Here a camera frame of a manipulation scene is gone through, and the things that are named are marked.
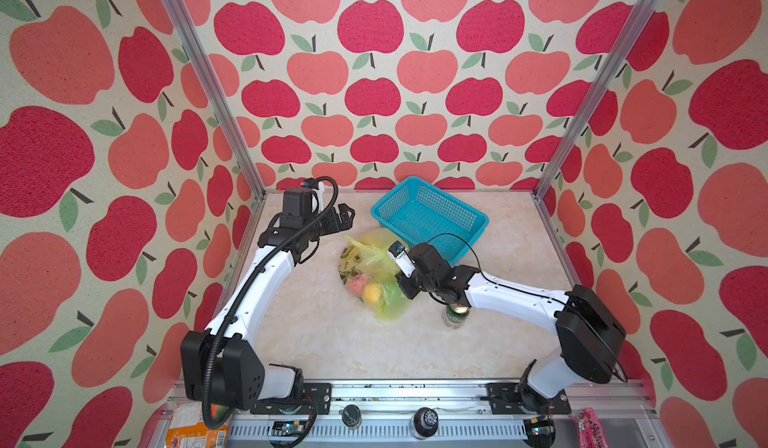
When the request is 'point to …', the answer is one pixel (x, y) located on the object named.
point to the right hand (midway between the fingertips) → (404, 271)
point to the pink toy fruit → (357, 284)
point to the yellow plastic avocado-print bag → (368, 269)
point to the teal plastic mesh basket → (420, 212)
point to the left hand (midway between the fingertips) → (346, 215)
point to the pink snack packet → (590, 432)
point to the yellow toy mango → (372, 292)
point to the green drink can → (456, 315)
